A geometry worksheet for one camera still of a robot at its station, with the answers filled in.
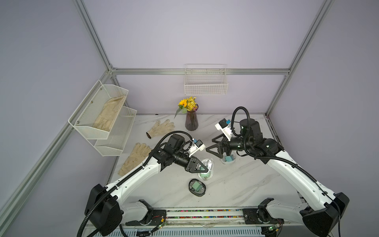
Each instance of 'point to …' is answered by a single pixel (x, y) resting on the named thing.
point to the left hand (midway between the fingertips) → (204, 171)
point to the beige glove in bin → (104, 120)
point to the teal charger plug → (229, 158)
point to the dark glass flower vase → (191, 123)
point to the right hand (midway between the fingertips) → (212, 146)
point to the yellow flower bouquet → (186, 104)
